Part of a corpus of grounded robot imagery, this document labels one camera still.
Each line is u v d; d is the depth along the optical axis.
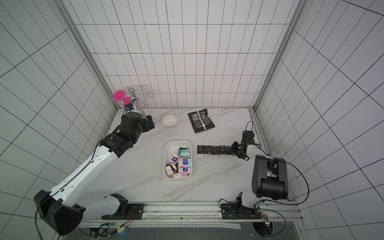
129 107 0.63
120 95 0.88
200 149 0.94
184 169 0.83
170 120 1.07
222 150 0.94
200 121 1.09
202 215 0.73
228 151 0.93
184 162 0.82
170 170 0.80
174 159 0.89
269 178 0.45
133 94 0.87
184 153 0.88
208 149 0.95
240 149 0.71
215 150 0.93
